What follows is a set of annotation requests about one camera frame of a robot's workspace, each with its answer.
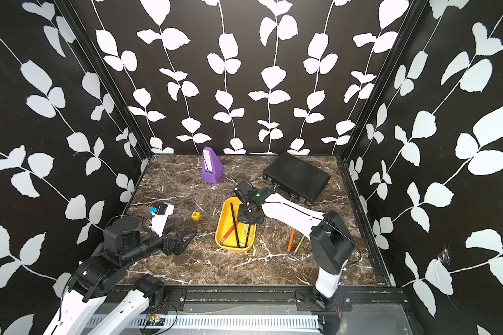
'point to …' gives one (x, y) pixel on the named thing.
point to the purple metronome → (212, 169)
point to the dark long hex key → (236, 226)
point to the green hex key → (300, 243)
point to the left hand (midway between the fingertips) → (188, 225)
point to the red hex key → (228, 232)
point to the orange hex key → (290, 243)
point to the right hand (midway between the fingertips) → (241, 216)
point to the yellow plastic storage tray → (230, 234)
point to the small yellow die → (195, 216)
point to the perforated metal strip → (223, 322)
